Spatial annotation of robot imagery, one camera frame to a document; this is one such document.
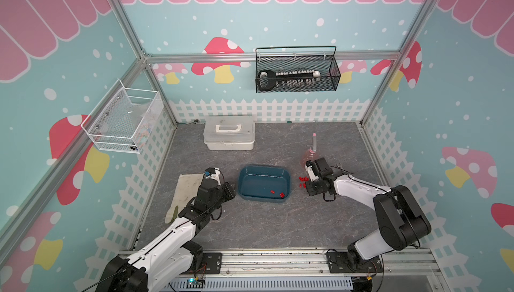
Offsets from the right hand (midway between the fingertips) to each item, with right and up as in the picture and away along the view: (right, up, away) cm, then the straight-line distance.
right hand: (311, 186), depth 94 cm
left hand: (-34, +2, -9) cm, 35 cm away
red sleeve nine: (-14, -4, -2) cm, 15 cm away
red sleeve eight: (-18, -2, -2) cm, 19 cm away
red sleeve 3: (-5, 0, 0) cm, 5 cm away
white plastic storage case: (-40, +25, +6) cm, 48 cm away
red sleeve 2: (-3, +3, +3) cm, 5 cm away
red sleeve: (-4, +3, +3) cm, 6 cm away
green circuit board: (-48, -31, -21) cm, 61 cm away
